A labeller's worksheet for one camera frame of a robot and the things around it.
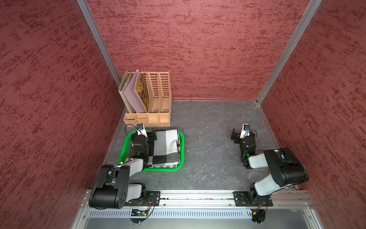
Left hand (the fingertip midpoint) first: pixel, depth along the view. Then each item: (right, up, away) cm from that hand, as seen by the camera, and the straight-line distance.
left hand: (145, 131), depth 90 cm
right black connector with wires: (+63, -40, -20) cm, 77 cm away
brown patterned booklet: (-6, +29, +13) cm, 32 cm away
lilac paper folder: (-9, +20, +4) cm, 22 cm away
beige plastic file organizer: (+4, +31, +24) cm, 40 cm away
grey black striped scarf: (+14, -11, -9) cm, 20 cm away
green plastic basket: (-9, -12, -7) cm, 17 cm away
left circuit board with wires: (0, -39, -18) cm, 44 cm away
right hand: (+63, 0, +3) cm, 63 cm away
